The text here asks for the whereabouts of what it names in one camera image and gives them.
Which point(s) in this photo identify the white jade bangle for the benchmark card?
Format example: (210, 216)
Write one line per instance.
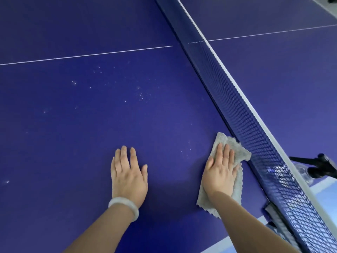
(123, 199)

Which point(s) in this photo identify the blue table net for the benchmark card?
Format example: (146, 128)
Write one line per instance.
(237, 108)

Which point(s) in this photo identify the person's left forearm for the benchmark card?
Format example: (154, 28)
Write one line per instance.
(102, 231)

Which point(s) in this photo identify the grey cleaning cloth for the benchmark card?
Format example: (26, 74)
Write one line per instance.
(223, 138)

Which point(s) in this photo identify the blue table tennis table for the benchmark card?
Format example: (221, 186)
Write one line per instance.
(79, 115)

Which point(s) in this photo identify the person's right hand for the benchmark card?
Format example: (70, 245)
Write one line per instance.
(219, 176)

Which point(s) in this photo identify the person's left hand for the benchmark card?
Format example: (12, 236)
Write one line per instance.
(129, 181)

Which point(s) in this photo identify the black net post clamp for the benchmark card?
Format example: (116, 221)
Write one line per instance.
(279, 221)

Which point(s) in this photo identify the person's right forearm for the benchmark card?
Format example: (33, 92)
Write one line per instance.
(250, 229)

